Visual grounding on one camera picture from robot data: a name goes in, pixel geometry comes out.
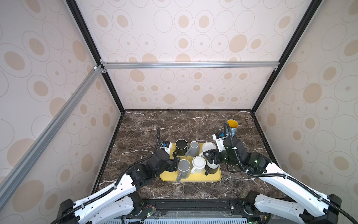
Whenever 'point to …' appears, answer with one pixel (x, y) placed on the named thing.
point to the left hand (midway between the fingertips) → (178, 157)
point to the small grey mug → (194, 150)
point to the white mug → (198, 164)
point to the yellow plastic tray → (184, 157)
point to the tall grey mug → (184, 166)
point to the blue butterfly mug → (231, 125)
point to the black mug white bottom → (211, 168)
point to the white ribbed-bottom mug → (207, 146)
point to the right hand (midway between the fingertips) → (208, 152)
